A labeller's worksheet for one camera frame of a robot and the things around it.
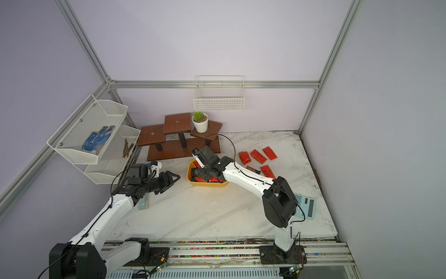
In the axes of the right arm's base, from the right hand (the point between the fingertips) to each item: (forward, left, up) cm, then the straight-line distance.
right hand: (206, 169), depth 87 cm
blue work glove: (+5, +48, +19) cm, 52 cm away
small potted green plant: (+26, +4, +11) cm, 28 cm away
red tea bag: (+21, -39, -13) cm, 46 cm away
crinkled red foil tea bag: (+14, -22, -10) cm, 28 cm away
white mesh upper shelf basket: (+6, +53, +21) cm, 57 cm away
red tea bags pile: (-1, +5, -8) cm, 9 cm away
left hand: (-7, +14, +1) cm, 16 cm away
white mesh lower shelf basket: (+5, +52, 0) cm, 52 cm away
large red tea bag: (+17, -30, -12) cm, 37 cm away
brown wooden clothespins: (+12, +45, +3) cm, 46 cm away
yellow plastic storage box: (+2, +11, -8) cm, 14 cm away
